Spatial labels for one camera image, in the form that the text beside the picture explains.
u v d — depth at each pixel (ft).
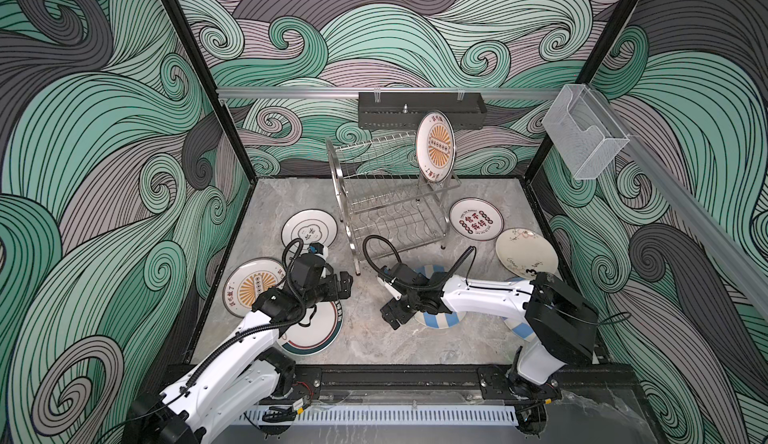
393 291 2.31
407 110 2.95
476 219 3.51
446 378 2.46
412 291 2.09
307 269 1.94
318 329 2.69
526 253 3.16
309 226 3.40
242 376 1.87
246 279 3.01
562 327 1.43
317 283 2.09
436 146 2.64
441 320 2.74
